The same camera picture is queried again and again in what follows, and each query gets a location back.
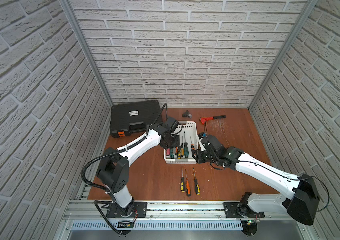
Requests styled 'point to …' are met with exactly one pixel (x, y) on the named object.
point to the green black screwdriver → (186, 149)
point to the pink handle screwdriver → (168, 152)
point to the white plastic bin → (183, 144)
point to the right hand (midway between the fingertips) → (195, 154)
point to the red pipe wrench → (203, 119)
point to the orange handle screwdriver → (188, 190)
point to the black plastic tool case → (129, 118)
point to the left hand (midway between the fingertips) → (177, 142)
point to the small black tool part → (187, 114)
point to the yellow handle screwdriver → (179, 149)
